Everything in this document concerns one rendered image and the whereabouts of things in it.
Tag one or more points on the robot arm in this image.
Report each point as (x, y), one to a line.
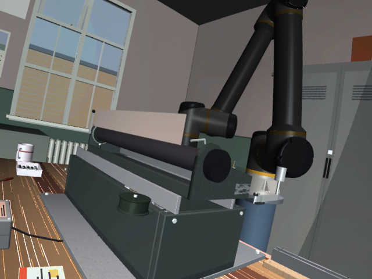
(286, 72)

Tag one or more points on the white bent lever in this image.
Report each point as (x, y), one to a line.
(199, 140)

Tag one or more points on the black platen knob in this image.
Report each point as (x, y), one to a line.
(216, 165)

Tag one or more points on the black platen roller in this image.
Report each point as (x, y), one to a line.
(145, 143)

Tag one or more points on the dark typewriter carriage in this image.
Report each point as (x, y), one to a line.
(216, 189)

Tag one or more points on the thin lever with black ball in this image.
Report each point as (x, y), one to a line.
(93, 117)

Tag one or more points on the white parts tray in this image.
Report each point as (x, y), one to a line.
(29, 169)

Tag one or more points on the pale paper sheet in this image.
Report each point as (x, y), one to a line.
(139, 123)

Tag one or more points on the dark green ribbon spool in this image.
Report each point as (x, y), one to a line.
(133, 204)

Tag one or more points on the silver cylinder with pin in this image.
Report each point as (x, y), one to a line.
(280, 173)

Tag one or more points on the dark green typewriter body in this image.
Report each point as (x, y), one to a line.
(139, 232)

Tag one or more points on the blue bin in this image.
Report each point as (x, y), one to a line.
(257, 223)

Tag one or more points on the white radiator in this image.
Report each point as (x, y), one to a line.
(62, 149)

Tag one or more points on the large paned window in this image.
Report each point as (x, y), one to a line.
(72, 67)

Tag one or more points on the grey locker cabinet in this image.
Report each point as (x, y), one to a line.
(334, 116)

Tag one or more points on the white mug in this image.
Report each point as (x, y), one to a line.
(25, 152)

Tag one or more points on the grey metal channel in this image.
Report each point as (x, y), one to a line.
(305, 263)

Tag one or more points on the red screwdriver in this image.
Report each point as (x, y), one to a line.
(6, 179)

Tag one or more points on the white printed paper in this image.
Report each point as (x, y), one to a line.
(40, 273)

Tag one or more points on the orange box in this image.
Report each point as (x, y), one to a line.
(361, 49)

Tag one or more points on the grey box device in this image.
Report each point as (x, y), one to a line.
(4, 223)

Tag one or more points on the grey carriage front rail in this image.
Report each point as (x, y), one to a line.
(136, 178)

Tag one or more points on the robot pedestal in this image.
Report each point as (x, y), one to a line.
(260, 183)

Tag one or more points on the pale wall poster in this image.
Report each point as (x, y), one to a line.
(13, 7)

